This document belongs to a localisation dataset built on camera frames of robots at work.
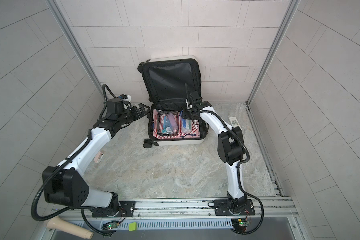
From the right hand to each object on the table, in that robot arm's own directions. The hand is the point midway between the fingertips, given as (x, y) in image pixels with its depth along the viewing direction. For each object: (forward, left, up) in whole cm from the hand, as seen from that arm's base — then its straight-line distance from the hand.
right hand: (182, 115), depth 94 cm
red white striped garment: (-9, -7, -8) cm, 14 cm away
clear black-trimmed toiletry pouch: (-3, +10, -4) cm, 11 cm away
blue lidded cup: (-7, -2, -2) cm, 7 cm away
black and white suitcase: (+20, +5, +10) cm, 23 cm away
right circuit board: (-56, -23, -15) cm, 63 cm away
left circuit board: (-54, +33, -9) cm, 63 cm away
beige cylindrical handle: (-51, +58, -8) cm, 78 cm away
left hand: (-5, +19, +14) cm, 24 cm away
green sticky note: (-54, +25, -11) cm, 61 cm away
